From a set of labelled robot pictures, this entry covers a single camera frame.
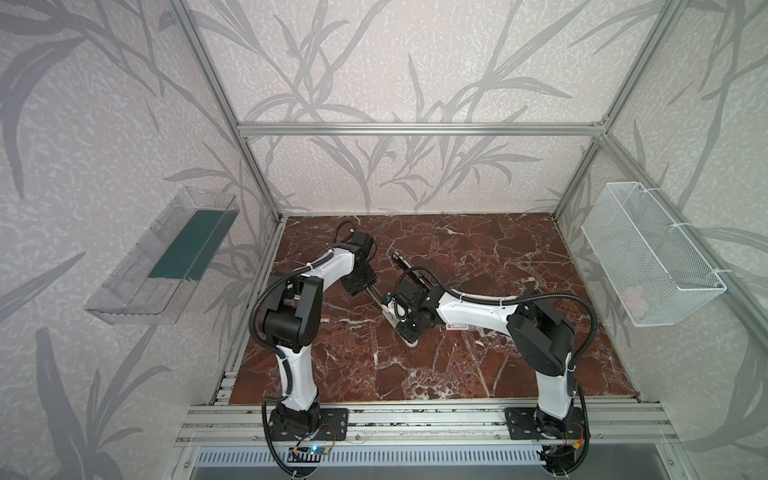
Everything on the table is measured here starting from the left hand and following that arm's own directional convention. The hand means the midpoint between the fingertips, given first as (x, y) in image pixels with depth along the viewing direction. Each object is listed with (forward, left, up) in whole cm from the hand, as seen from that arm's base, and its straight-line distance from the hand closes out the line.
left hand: (371, 275), depth 98 cm
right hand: (-15, -11, -2) cm, 19 cm away
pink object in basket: (-18, -68, +18) cm, 73 cm away
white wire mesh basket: (-18, -65, +31) cm, 74 cm away
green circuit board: (-47, +12, -3) cm, 49 cm away
